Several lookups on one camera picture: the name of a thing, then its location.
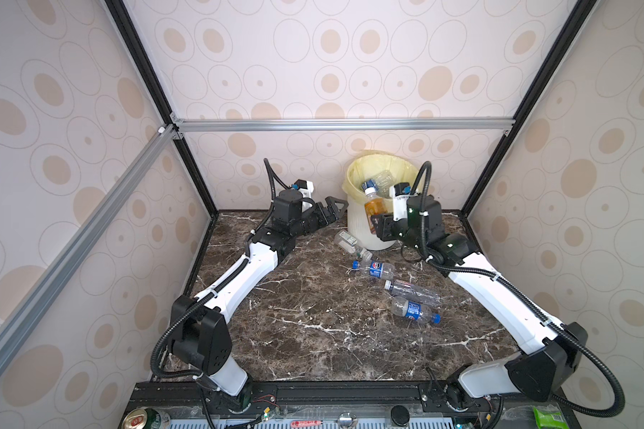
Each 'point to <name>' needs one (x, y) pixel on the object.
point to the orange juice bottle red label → (374, 206)
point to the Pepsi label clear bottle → (384, 271)
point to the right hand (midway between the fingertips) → (379, 215)
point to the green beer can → (142, 418)
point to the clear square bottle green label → (349, 243)
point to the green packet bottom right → (549, 416)
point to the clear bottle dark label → (413, 291)
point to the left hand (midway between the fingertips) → (348, 205)
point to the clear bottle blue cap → (401, 306)
